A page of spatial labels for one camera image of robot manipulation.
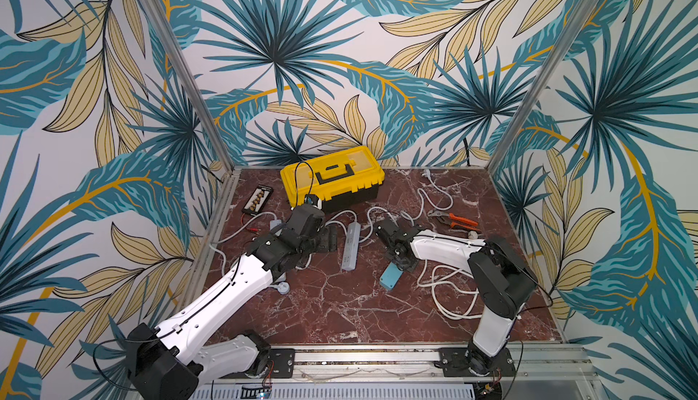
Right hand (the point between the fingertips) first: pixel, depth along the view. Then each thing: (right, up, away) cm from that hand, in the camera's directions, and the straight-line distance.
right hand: (396, 257), depth 94 cm
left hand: (-23, +10, -17) cm, 31 cm away
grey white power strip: (-16, +2, -4) cm, 16 cm away
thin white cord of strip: (+12, +23, +14) cm, 29 cm away
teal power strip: (-3, -5, -6) cm, 8 cm away
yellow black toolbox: (-20, +27, -1) cm, 33 cm away
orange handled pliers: (+23, +12, +10) cm, 28 cm away
